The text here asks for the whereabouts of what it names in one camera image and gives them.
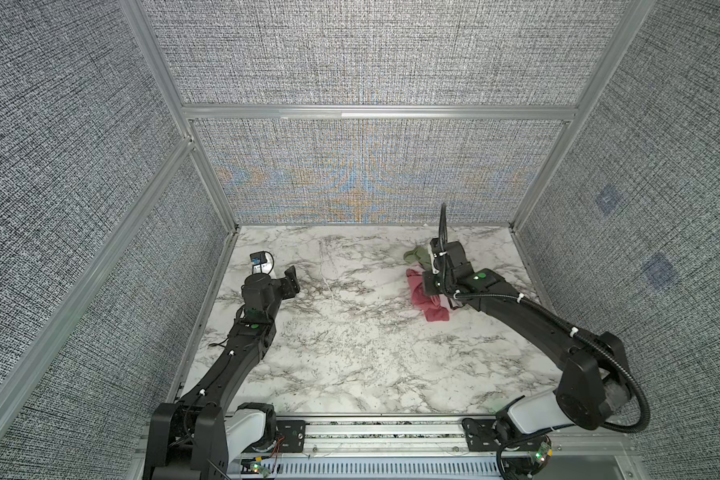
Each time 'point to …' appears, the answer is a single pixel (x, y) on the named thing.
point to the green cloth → (420, 254)
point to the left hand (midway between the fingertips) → (284, 269)
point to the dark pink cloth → (429, 303)
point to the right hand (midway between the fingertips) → (430, 274)
